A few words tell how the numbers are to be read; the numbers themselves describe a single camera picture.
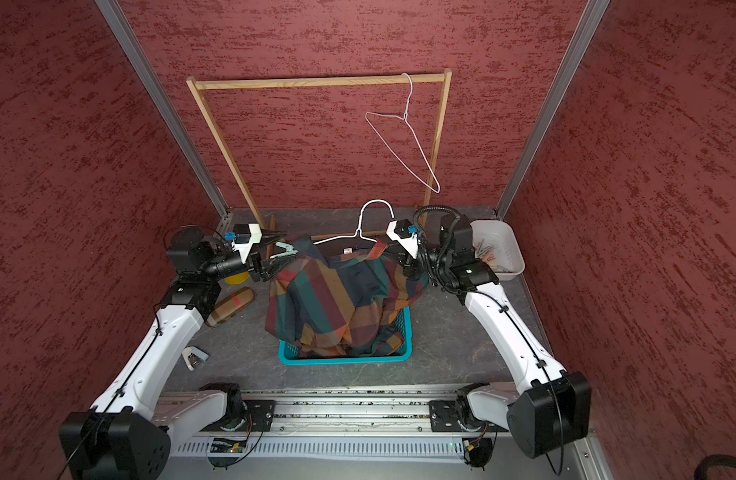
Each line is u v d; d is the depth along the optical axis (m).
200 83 0.65
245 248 0.58
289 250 0.65
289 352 0.79
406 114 0.75
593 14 0.71
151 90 0.84
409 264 0.62
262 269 0.61
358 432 0.73
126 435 0.37
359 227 0.64
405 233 0.58
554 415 0.38
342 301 0.69
